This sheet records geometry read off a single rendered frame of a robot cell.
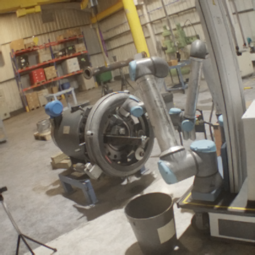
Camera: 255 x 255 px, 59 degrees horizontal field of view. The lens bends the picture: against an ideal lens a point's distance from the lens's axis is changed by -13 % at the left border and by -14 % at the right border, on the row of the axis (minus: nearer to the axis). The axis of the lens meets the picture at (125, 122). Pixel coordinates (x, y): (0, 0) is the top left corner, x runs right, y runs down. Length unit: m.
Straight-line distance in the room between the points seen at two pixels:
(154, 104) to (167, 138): 0.19
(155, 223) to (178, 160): 0.41
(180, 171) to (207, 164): 0.16
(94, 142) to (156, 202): 0.70
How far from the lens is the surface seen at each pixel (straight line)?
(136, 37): 5.87
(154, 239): 1.59
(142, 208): 1.76
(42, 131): 6.35
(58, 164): 3.88
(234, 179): 1.55
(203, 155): 1.38
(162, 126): 1.38
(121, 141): 2.20
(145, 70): 1.47
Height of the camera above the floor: 1.21
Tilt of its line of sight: 13 degrees down
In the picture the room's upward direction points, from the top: 15 degrees counter-clockwise
